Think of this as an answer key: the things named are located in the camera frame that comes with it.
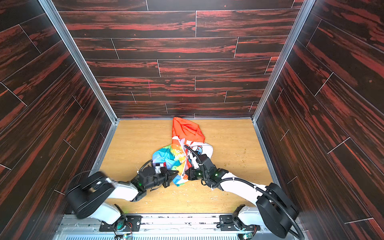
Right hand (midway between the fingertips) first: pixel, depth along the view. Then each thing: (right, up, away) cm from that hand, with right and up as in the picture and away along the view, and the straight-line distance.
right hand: (187, 170), depth 83 cm
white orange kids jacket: (-9, +6, +10) cm, 15 cm away
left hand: (-4, -1, -2) cm, 5 cm away
